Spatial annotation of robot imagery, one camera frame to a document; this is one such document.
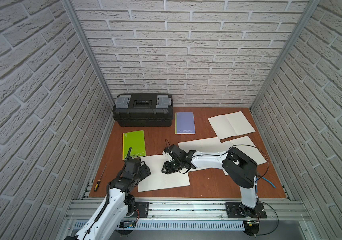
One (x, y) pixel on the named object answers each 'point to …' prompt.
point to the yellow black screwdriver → (97, 184)
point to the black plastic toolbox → (147, 110)
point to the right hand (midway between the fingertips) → (165, 171)
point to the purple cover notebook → (184, 123)
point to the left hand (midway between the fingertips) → (146, 168)
